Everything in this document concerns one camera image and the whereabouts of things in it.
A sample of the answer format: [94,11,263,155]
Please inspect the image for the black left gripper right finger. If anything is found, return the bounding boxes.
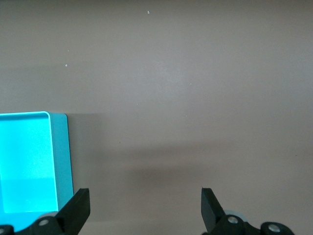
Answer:
[201,187,227,233]

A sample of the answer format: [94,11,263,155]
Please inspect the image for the cyan plastic storage bin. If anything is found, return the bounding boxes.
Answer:
[0,111,74,233]

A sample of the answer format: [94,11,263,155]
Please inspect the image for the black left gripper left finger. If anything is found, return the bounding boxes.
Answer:
[55,188,91,235]

